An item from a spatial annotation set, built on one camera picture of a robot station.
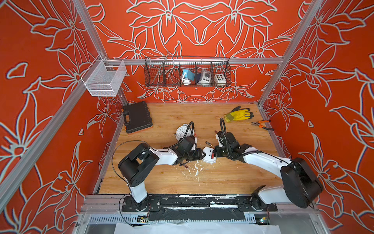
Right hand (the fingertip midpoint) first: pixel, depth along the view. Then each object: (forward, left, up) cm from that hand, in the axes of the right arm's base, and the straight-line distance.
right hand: (210, 151), depth 87 cm
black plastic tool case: (+26, +52, +2) cm, 58 cm away
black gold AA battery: (+7, 0, -4) cm, 8 cm away
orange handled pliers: (+25, -38, -4) cm, 46 cm away
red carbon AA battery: (-3, -1, -1) cm, 3 cm away
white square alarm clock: (-4, +2, -1) cm, 5 cm away
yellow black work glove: (+33, -24, -3) cm, 40 cm away
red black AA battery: (-8, +15, -4) cm, 17 cm away
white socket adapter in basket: (+37, +3, +28) cm, 46 cm away
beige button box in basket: (+41, -7, +25) cm, 48 cm away
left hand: (-2, +4, -2) cm, 5 cm away
